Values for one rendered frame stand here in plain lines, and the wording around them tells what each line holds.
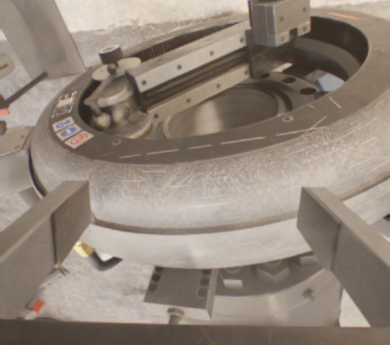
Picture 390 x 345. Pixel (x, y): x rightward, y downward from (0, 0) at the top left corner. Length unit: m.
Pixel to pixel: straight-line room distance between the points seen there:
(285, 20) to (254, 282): 0.51
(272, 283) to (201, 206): 0.36
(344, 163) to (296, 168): 0.05
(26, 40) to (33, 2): 0.18
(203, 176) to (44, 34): 1.22
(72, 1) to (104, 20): 0.14
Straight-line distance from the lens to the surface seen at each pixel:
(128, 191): 0.31
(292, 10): 0.61
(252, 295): 0.61
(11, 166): 0.61
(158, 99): 0.58
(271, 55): 0.68
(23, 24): 1.46
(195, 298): 0.35
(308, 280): 0.63
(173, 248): 0.31
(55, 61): 1.45
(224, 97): 0.74
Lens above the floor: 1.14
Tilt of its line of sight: 51 degrees down
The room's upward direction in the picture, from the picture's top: 168 degrees counter-clockwise
